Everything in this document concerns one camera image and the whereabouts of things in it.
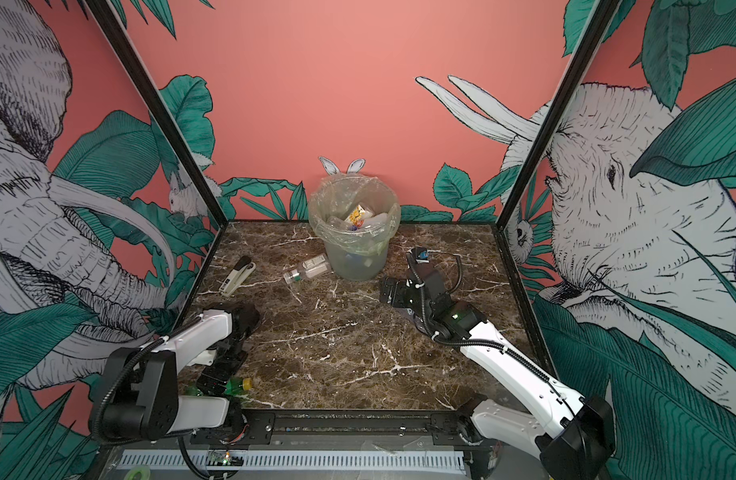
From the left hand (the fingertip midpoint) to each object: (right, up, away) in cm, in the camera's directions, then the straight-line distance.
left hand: (231, 376), depth 80 cm
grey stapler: (-9, +25, +21) cm, 34 cm away
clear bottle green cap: (+17, +28, +21) cm, 39 cm away
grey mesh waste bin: (+31, +29, +18) cm, 46 cm away
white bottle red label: (+36, +47, +19) cm, 62 cm away
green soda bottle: (+3, -1, -4) cm, 5 cm away
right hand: (+43, +27, -4) cm, 51 cm away
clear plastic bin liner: (+25, +51, +17) cm, 59 cm away
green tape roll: (-15, -17, -12) cm, 26 cm away
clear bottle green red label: (+33, +45, +19) cm, 59 cm away
